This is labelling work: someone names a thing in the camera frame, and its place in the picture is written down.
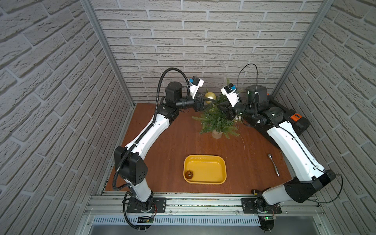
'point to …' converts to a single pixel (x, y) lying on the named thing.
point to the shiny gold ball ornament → (237, 118)
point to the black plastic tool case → (299, 124)
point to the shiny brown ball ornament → (189, 175)
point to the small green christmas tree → (215, 121)
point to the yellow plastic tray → (207, 169)
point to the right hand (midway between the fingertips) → (220, 105)
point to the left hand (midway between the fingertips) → (215, 98)
